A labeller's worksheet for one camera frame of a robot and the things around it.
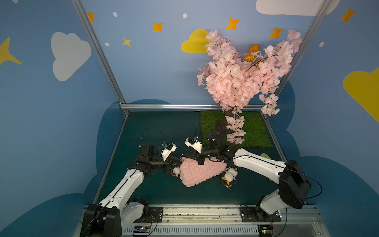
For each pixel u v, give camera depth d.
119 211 0.42
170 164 0.71
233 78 0.72
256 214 0.66
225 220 0.75
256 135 1.08
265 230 0.72
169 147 0.69
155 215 0.75
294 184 0.43
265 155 0.98
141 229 0.72
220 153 0.63
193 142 0.67
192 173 0.80
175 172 0.81
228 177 0.82
